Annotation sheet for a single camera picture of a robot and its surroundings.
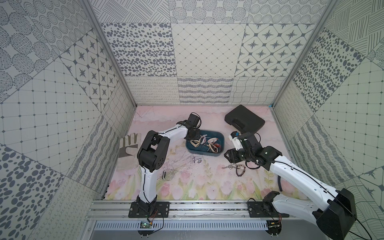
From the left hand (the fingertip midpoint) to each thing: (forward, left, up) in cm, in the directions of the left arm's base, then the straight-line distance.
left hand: (201, 136), depth 98 cm
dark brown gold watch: (-19, -22, -2) cm, 30 cm away
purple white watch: (-15, +2, -3) cm, 16 cm away
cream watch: (-8, -8, -1) cm, 11 cm away
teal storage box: (-6, -2, -6) cm, 9 cm away
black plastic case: (+12, -30, +3) cm, 32 cm away
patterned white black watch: (-24, +19, -4) cm, 31 cm away
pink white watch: (-1, -1, -1) cm, 2 cm away
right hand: (-18, -16, +9) cm, 25 cm away
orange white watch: (-1, -7, -2) cm, 8 cm away
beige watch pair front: (-5, +4, -1) cm, 6 cm away
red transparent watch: (-6, -10, -1) cm, 12 cm away
